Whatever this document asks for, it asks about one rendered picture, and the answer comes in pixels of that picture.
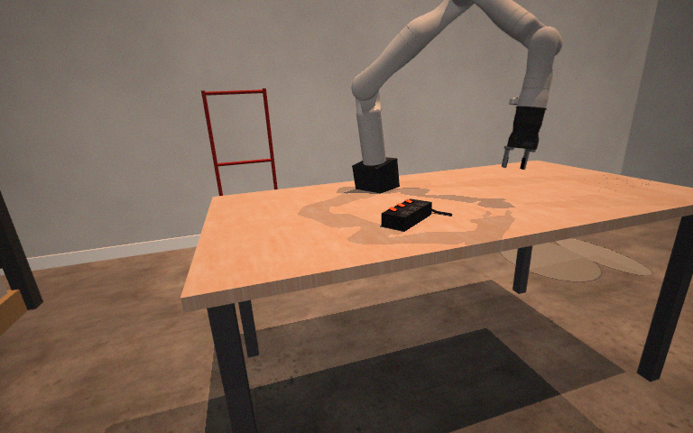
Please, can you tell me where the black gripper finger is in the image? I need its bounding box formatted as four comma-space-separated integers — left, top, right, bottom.
520, 149, 536, 170
501, 146, 514, 168

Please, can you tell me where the black power strip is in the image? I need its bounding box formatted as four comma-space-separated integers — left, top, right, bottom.
381, 198, 442, 231

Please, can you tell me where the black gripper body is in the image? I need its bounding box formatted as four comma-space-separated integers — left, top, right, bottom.
507, 88, 549, 150

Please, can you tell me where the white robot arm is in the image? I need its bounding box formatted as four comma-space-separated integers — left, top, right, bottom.
352, 0, 562, 166

